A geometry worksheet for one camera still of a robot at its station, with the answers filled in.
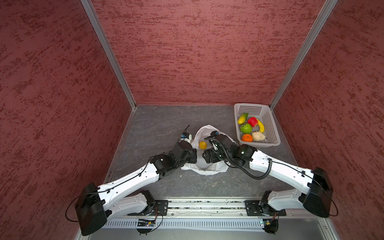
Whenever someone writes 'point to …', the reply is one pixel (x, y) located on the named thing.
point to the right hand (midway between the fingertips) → (208, 157)
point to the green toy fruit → (246, 128)
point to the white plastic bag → (201, 167)
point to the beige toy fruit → (258, 136)
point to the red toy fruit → (252, 121)
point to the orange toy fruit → (247, 137)
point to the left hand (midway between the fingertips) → (196, 154)
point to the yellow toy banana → (261, 126)
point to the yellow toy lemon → (242, 118)
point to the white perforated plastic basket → (263, 112)
